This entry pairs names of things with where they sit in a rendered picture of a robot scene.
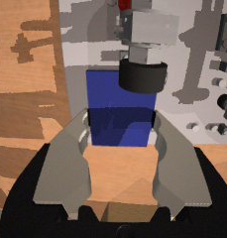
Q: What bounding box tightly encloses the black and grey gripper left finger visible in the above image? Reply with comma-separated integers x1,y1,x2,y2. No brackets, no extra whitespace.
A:
0,108,92,238

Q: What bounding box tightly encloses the blue plate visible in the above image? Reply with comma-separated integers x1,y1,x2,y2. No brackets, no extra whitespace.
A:
86,67,157,147

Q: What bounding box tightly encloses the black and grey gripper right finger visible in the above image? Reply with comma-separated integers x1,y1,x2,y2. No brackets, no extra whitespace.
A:
152,110,227,238

